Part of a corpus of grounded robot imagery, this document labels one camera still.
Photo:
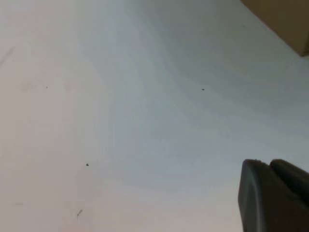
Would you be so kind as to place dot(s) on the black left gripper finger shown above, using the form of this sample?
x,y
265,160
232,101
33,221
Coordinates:
x,y
273,197

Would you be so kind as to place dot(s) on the cardboard shoebox drawer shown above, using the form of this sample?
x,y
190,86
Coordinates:
x,y
289,19

